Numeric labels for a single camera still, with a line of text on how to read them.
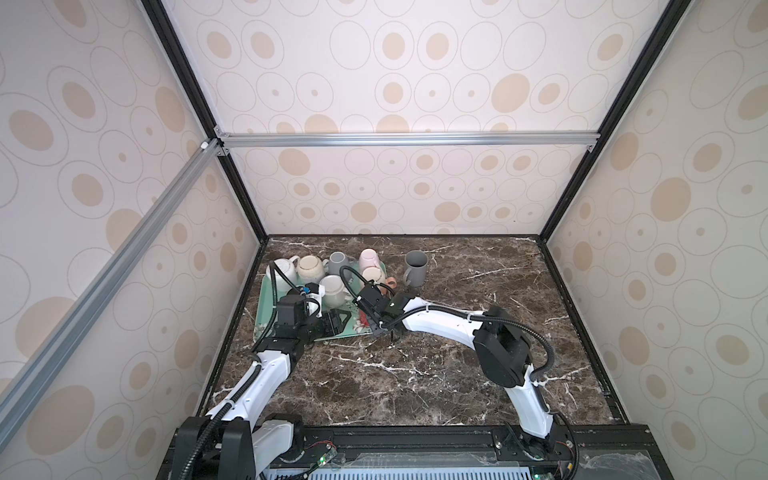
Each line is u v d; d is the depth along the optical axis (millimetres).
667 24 695
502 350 514
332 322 743
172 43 715
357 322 941
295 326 649
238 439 398
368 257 1001
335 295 939
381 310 680
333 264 1018
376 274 972
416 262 990
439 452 734
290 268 994
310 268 975
